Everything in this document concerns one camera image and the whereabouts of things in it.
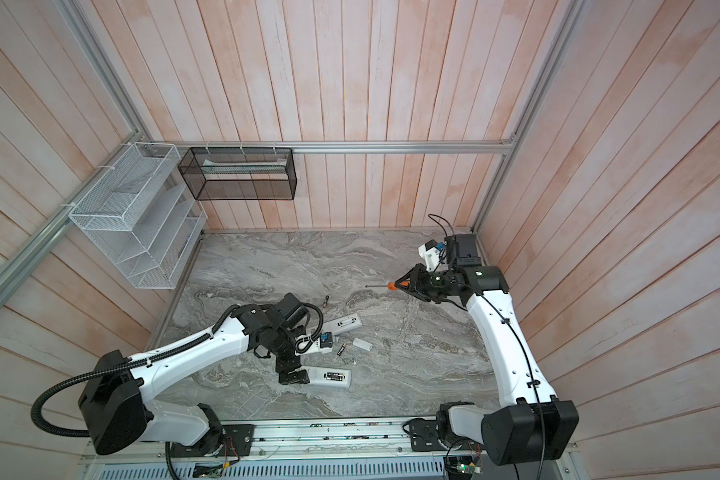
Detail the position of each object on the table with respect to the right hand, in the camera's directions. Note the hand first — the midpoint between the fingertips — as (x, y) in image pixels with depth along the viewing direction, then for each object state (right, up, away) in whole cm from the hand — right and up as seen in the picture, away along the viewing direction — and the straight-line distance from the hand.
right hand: (399, 284), depth 74 cm
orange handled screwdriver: (-2, -1, +1) cm, 2 cm away
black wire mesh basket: (-53, +37, +30) cm, 71 cm away
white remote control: (-22, -26, +7) cm, 35 cm away
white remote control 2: (-15, -14, +18) cm, 27 cm away
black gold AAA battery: (-21, -8, +24) cm, 33 cm away
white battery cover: (-9, -20, +16) cm, 27 cm away
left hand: (-26, -22, +3) cm, 34 cm away
